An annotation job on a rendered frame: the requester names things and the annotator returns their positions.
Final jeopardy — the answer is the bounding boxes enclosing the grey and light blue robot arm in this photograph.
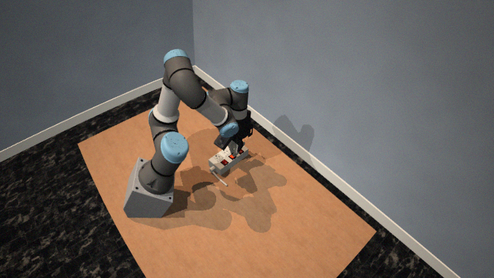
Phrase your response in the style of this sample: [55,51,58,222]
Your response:
[138,49,249,195]

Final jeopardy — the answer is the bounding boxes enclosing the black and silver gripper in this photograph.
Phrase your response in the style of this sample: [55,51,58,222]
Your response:
[228,110,253,157]

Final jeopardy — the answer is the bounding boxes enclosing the white power strip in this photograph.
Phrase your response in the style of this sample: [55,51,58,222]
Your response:
[208,146,248,183]

